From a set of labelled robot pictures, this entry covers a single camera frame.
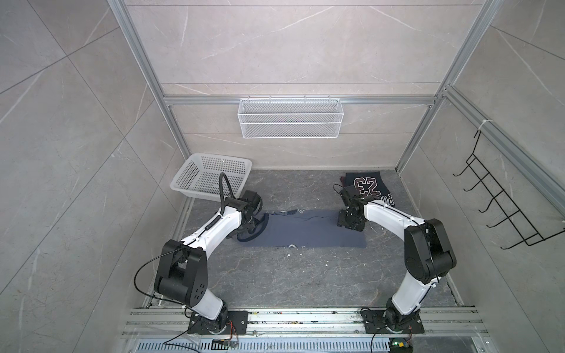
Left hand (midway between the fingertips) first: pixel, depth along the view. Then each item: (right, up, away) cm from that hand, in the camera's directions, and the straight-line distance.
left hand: (240, 221), depth 88 cm
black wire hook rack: (+86, +12, -21) cm, 89 cm away
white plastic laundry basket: (-27, +21, +30) cm, 46 cm away
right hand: (+45, -1, +7) cm, 45 cm away
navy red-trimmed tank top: (+60, +15, +19) cm, 65 cm away
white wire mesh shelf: (+22, +47, +13) cm, 53 cm away
